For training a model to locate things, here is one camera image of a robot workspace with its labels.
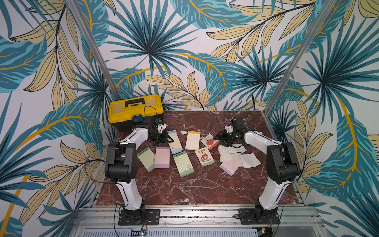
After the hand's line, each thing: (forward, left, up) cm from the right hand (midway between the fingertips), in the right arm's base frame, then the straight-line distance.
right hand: (216, 139), depth 95 cm
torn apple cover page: (+1, +4, -5) cm, 6 cm away
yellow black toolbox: (+16, +56, +9) cm, 59 cm away
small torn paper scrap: (+11, +21, -7) cm, 25 cm away
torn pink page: (-16, -8, -7) cm, 19 cm away
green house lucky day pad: (-9, +44, -6) cm, 45 cm away
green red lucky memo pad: (-14, +21, -6) cm, 25 cm away
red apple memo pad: (-3, +26, -2) cm, 26 cm away
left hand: (-2, +28, +2) cm, 28 cm away
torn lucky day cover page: (-9, +7, -8) cm, 14 cm away
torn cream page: (-7, -5, -5) cm, 10 cm away
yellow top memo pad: (+5, +14, -8) cm, 17 cm away
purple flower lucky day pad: (-9, +34, -5) cm, 36 cm away
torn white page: (-13, -20, -6) cm, 24 cm away
